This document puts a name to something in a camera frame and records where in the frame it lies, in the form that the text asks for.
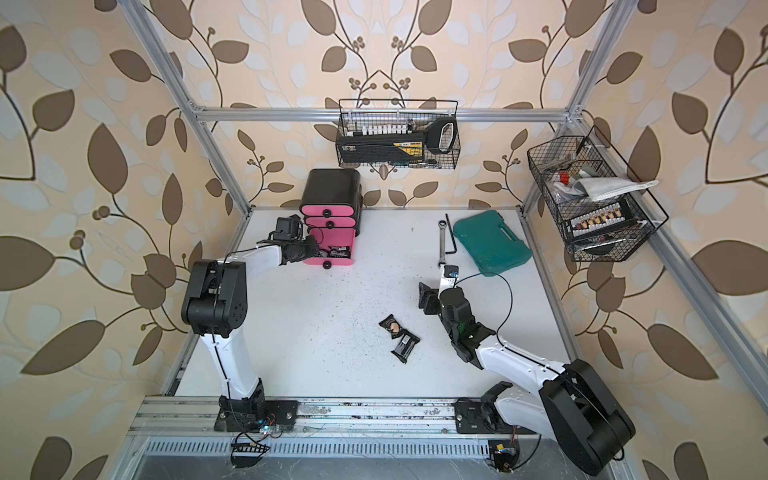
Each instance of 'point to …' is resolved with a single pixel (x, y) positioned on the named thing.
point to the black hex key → (454, 244)
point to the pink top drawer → (327, 210)
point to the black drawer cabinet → (330, 186)
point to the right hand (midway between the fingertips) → (431, 284)
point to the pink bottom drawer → (333, 237)
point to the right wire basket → (558, 162)
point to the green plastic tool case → (493, 247)
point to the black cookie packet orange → (392, 325)
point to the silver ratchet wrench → (442, 224)
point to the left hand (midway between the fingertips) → (320, 242)
